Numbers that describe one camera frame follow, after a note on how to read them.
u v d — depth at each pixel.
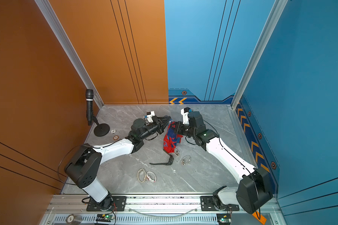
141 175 0.83
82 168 0.46
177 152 0.91
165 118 0.79
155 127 0.73
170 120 0.77
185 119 0.70
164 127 0.76
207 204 0.72
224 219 0.71
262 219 0.69
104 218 0.71
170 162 0.85
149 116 0.79
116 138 0.99
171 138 0.78
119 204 0.74
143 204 0.75
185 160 0.89
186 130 0.66
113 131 1.03
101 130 1.03
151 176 0.81
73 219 0.64
